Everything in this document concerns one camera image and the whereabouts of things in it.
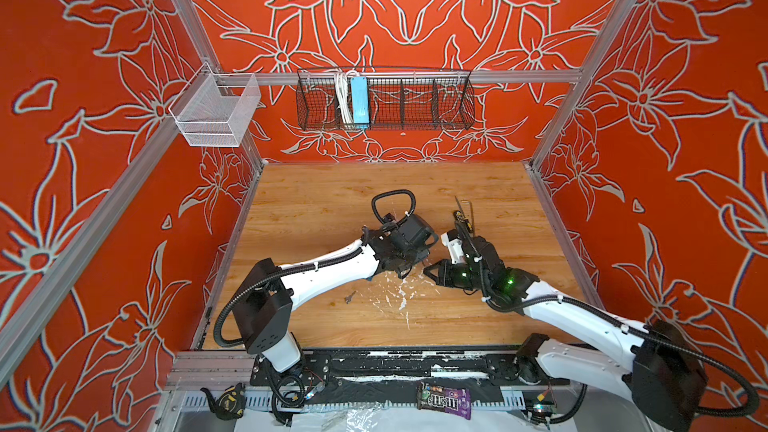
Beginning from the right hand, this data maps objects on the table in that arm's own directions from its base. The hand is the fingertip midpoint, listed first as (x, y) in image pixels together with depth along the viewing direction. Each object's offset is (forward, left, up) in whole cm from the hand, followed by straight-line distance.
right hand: (419, 272), depth 77 cm
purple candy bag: (-27, -7, -10) cm, 30 cm away
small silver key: (-2, +20, -12) cm, 23 cm away
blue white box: (+46, +16, +22) cm, 53 cm away
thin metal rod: (+25, -22, -12) cm, 36 cm away
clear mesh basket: (+49, +63, +19) cm, 82 cm away
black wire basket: (+54, +8, +18) cm, 57 cm away
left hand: (+6, -3, +2) cm, 7 cm away
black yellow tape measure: (-27, +46, -9) cm, 54 cm away
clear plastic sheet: (-30, +15, -12) cm, 35 cm away
